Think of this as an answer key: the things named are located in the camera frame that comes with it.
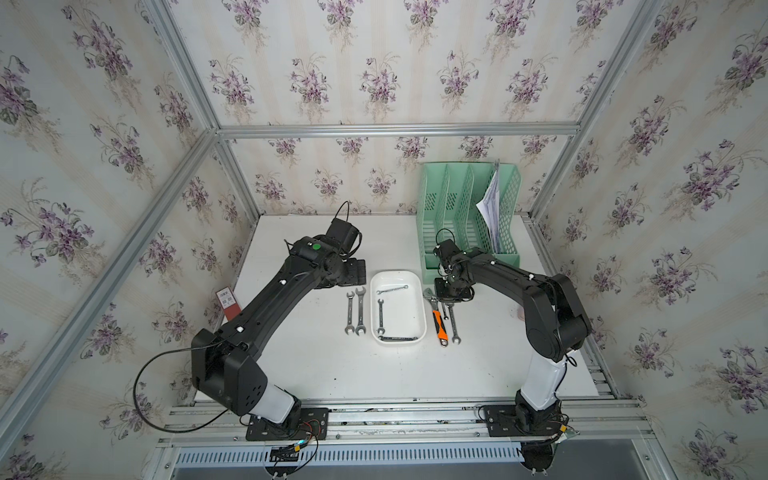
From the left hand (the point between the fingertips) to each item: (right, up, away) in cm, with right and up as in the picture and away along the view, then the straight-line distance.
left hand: (350, 278), depth 80 cm
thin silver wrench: (+8, -16, +8) cm, 20 cm away
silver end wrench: (+31, -19, +8) cm, 37 cm away
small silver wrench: (-2, -13, +13) cm, 18 cm away
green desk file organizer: (+34, +22, +35) cm, 53 cm away
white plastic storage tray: (+13, -11, +13) cm, 22 cm away
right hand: (+29, -8, +13) cm, 33 cm away
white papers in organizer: (+41, +21, +8) cm, 46 cm away
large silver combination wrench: (+2, -16, +10) cm, 19 cm away
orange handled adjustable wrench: (+26, -15, +10) cm, 32 cm away
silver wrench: (+9, -19, +8) cm, 23 cm away
